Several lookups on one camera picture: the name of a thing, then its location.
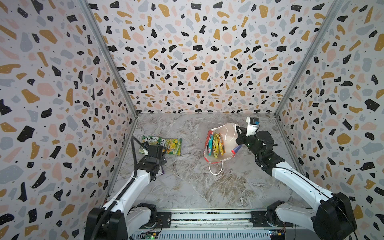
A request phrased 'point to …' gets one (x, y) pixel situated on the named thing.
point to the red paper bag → (221, 144)
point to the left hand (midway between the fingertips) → (156, 156)
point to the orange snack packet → (221, 140)
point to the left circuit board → (149, 235)
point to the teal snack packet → (210, 146)
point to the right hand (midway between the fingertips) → (236, 124)
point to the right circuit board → (277, 234)
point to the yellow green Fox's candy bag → (173, 146)
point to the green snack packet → (152, 140)
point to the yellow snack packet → (215, 142)
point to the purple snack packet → (160, 172)
